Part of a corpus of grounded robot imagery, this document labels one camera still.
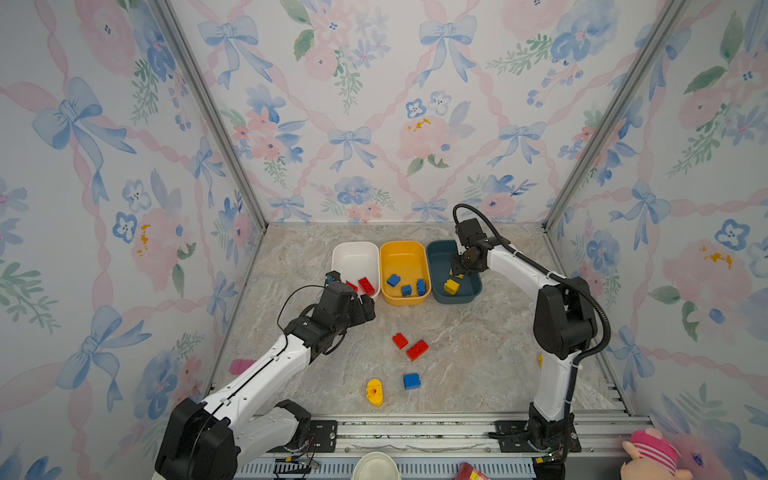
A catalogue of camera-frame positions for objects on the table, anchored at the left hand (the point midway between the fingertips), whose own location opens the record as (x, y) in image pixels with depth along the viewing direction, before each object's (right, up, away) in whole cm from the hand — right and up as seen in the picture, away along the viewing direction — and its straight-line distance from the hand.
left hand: (363, 302), depth 82 cm
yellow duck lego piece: (+3, -23, -4) cm, 23 cm away
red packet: (+25, -35, -16) cm, 46 cm away
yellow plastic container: (+13, +7, +24) cm, 28 cm away
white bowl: (+4, -38, -10) cm, 39 cm away
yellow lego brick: (+32, +6, +22) cm, 39 cm away
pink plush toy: (+66, -32, -16) cm, 75 cm away
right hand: (+31, +11, +16) cm, 36 cm away
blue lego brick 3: (+18, +2, +18) cm, 25 cm away
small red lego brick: (+10, -12, +8) cm, 18 cm away
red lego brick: (+15, -14, +4) cm, 21 cm away
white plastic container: (-4, +9, +24) cm, 26 cm away
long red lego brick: (-1, +3, +18) cm, 18 cm away
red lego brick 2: (-4, +2, +18) cm, 19 cm away
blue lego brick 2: (+9, +4, +21) cm, 23 cm away
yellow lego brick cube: (+28, +3, +18) cm, 33 cm away
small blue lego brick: (+13, +2, +16) cm, 20 cm away
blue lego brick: (+13, -22, +2) cm, 26 cm away
